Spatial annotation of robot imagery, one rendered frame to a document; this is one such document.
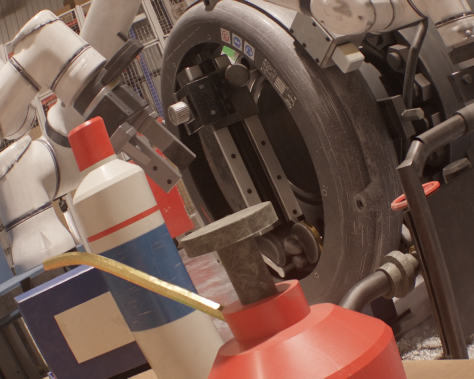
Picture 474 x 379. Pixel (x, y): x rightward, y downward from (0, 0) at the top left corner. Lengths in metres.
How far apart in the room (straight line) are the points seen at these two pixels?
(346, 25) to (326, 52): 0.30
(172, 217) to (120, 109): 6.13
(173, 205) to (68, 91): 6.12
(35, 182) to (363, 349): 1.42
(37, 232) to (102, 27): 0.46
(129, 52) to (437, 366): 0.72
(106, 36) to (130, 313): 1.05
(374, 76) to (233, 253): 1.47
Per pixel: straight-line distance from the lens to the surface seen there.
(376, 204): 1.42
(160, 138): 1.13
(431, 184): 0.94
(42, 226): 1.63
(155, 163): 1.00
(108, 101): 1.01
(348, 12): 1.06
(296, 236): 1.73
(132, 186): 0.57
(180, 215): 7.15
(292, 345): 0.26
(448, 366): 0.43
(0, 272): 1.65
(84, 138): 0.58
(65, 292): 0.73
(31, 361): 1.69
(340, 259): 1.53
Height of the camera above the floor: 0.63
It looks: 3 degrees down
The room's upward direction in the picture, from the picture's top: 24 degrees counter-clockwise
